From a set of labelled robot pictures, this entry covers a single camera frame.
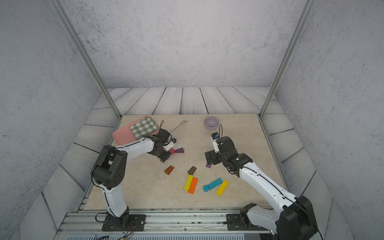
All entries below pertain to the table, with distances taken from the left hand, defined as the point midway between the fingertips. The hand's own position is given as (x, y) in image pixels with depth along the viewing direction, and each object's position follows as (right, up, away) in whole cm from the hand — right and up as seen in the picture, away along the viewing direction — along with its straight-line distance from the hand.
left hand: (168, 156), depth 96 cm
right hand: (+28, +6, -15) cm, 32 cm away
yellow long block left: (+14, -13, -10) cm, 21 cm away
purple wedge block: (+7, +3, +2) cm, 8 cm away
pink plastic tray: (-33, +12, +12) cm, 38 cm away
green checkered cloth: (-20, +19, +17) cm, 32 cm away
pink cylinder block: (+3, +5, -6) cm, 8 cm away
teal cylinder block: (+27, -14, -11) cm, 33 cm away
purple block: (+25, -5, -3) cm, 26 cm away
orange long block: (+16, -14, -11) cm, 24 cm away
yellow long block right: (+32, -15, -12) cm, 38 cm away
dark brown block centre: (+16, -8, -5) cm, 18 cm away
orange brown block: (+2, -7, -5) cm, 9 cm away
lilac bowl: (+29, +21, +15) cm, 39 cm away
